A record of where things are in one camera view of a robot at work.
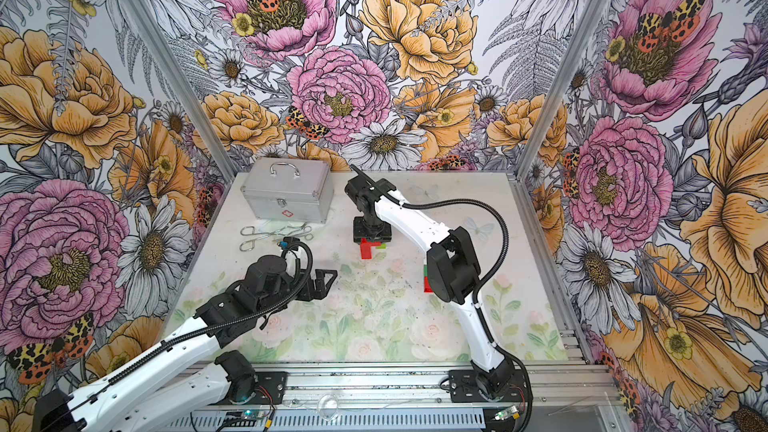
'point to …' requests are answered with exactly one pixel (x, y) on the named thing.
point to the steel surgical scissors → (249, 230)
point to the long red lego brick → (364, 244)
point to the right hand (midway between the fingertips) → (370, 245)
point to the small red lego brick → (366, 251)
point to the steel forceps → (249, 245)
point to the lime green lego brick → (382, 246)
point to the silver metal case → (289, 189)
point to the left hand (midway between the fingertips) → (320, 281)
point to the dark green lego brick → (426, 270)
